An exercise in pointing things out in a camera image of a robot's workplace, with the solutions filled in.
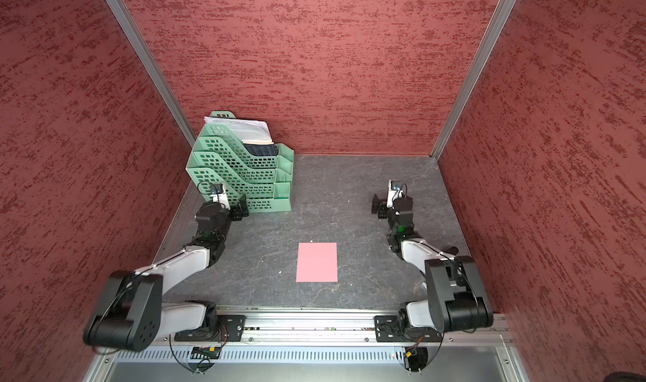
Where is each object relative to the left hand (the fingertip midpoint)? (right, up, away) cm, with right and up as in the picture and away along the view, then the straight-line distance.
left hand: (232, 199), depth 89 cm
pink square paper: (+31, -22, -1) cm, 38 cm away
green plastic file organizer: (+7, +6, +21) cm, 23 cm away
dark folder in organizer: (+6, +20, +17) cm, 27 cm away
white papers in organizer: (+3, +26, +8) cm, 28 cm away
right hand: (+57, +1, +3) cm, 57 cm away
